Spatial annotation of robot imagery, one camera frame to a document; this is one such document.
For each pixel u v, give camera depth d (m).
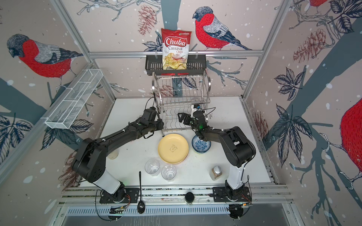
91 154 0.48
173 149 0.89
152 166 0.83
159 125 0.81
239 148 0.50
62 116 0.71
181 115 0.85
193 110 0.86
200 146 0.88
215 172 0.72
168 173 0.81
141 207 0.70
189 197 0.65
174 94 1.26
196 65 0.95
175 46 0.83
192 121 0.83
